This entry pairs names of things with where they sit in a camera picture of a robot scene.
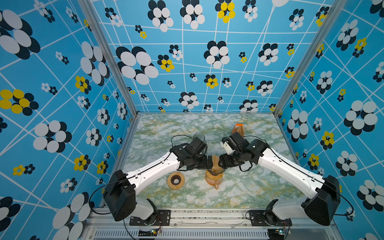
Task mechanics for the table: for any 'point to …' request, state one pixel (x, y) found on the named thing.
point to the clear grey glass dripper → (215, 174)
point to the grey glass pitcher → (200, 135)
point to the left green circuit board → (153, 233)
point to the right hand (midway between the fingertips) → (223, 163)
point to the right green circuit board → (276, 233)
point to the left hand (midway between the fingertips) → (208, 165)
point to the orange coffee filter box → (239, 128)
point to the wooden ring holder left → (176, 180)
